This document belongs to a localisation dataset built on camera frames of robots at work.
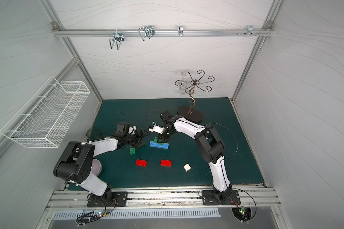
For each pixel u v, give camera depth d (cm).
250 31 77
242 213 72
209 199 73
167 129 72
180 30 79
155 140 90
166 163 84
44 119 68
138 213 70
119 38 78
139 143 84
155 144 93
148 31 76
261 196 76
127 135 80
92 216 71
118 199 74
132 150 88
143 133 84
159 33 79
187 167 83
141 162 84
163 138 82
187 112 111
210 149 53
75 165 46
